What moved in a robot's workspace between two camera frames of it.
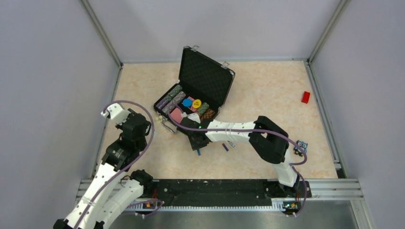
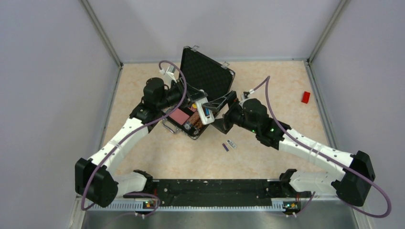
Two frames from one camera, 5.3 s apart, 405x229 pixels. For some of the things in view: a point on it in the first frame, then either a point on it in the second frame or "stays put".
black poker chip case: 204,82 stays put
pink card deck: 175,115 stays put
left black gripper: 118,125 to 192,95
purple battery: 224,145 stays put
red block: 305,97 stays put
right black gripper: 195,146 to 224,124
